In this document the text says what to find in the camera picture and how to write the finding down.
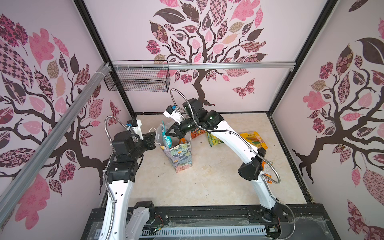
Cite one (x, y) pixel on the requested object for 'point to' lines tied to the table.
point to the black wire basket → (139, 76)
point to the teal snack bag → (166, 140)
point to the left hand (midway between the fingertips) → (156, 135)
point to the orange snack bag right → (267, 170)
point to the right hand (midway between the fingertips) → (166, 132)
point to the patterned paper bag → (180, 154)
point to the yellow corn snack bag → (254, 138)
